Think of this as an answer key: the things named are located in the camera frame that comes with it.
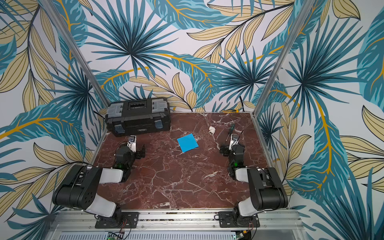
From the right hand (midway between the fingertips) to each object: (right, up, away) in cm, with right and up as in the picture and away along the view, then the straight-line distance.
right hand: (232, 142), depth 93 cm
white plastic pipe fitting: (-11, +7, +14) cm, 19 cm away
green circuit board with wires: (-61, -43, -21) cm, 78 cm away
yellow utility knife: (+6, +22, +29) cm, 37 cm away
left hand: (-60, -2, 0) cm, 60 cm away
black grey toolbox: (-59, +15, +1) cm, 61 cm away
